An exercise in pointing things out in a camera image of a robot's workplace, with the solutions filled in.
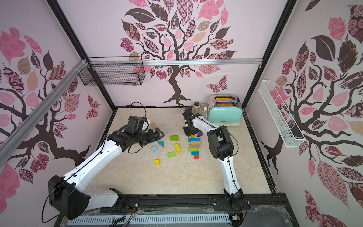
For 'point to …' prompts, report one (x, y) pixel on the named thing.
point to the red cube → (196, 157)
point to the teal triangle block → (161, 143)
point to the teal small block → (193, 153)
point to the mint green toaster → (225, 109)
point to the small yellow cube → (157, 162)
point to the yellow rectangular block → (177, 148)
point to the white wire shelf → (288, 127)
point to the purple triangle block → (200, 134)
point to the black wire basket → (114, 75)
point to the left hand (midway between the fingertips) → (157, 139)
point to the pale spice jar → (196, 108)
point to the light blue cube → (154, 149)
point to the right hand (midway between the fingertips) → (190, 134)
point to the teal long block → (193, 139)
